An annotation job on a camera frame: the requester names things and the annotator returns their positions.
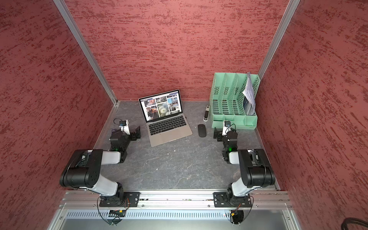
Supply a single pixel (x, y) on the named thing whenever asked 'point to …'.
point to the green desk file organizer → (226, 99)
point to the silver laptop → (163, 114)
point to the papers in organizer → (249, 98)
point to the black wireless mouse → (202, 131)
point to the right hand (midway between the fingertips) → (221, 128)
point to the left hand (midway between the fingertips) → (133, 128)
